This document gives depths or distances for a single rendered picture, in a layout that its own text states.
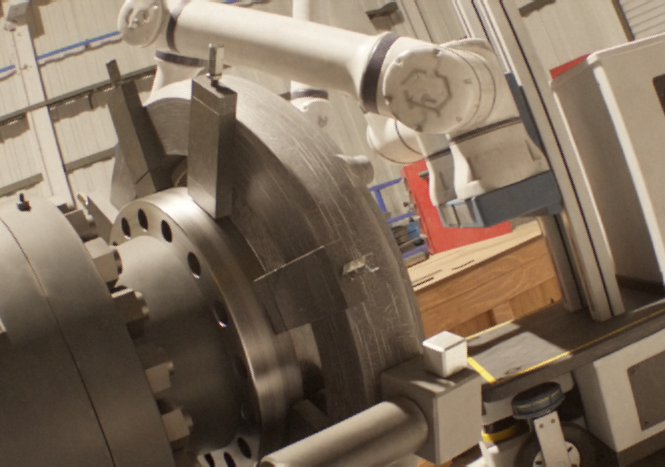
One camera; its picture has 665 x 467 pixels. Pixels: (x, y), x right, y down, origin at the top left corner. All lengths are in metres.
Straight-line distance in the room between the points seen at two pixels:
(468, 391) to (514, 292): 1.55
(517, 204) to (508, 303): 0.95
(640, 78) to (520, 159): 0.34
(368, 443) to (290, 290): 0.23
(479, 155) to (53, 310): 0.93
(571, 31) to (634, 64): 10.57
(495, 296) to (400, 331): 1.45
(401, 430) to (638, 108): 0.98
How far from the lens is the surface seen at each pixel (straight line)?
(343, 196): 1.22
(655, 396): 1.85
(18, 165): 12.49
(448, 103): 1.60
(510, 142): 1.79
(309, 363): 1.49
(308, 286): 1.19
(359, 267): 1.10
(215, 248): 1.31
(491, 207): 1.76
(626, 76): 1.91
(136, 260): 1.36
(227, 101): 1.26
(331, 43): 1.71
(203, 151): 1.32
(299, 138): 1.26
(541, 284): 2.81
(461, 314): 2.58
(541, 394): 1.85
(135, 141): 1.51
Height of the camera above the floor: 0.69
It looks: 1 degrees down
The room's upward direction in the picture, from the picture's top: 20 degrees counter-clockwise
